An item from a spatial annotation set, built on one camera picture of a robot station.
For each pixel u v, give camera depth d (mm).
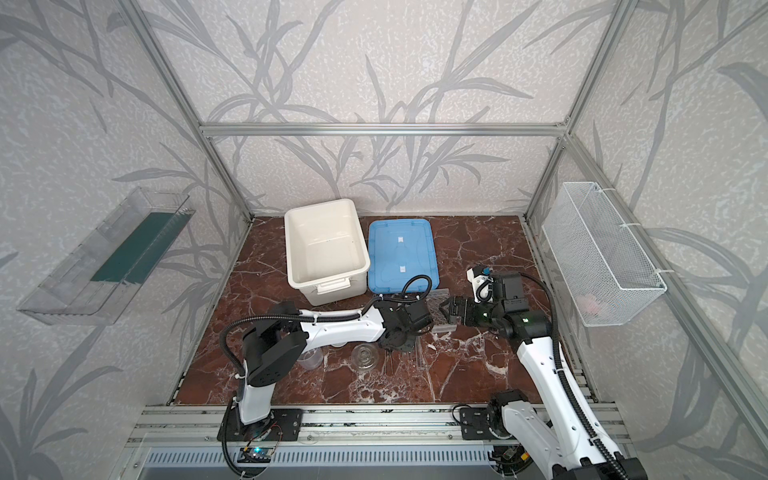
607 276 608
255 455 715
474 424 732
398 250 1107
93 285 639
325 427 753
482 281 694
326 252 1104
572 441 394
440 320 749
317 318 508
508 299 578
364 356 789
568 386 438
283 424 737
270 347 482
